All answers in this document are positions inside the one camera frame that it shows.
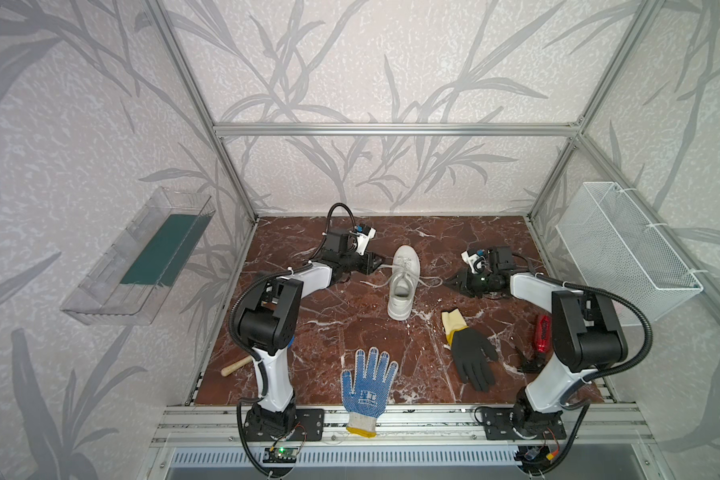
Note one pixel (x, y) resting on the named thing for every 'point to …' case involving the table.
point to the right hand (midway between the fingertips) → (448, 275)
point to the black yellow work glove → (472, 351)
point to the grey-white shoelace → (393, 272)
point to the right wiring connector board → (536, 457)
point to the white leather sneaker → (404, 281)
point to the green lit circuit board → (280, 455)
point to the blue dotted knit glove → (367, 400)
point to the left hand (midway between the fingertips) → (384, 249)
